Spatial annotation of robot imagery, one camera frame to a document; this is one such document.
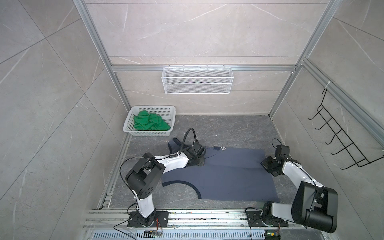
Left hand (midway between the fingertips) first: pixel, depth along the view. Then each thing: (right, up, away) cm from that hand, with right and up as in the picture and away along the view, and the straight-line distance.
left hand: (201, 157), depth 93 cm
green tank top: (-42, +24, +15) cm, 51 cm away
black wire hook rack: (+62, +9, -30) cm, 69 cm away
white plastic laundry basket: (-26, +31, +22) cm, 46 cm away
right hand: (+39, -3, -2) cm, 39 cm away
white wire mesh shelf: (-2, +52, +8) cm, 52 cm away
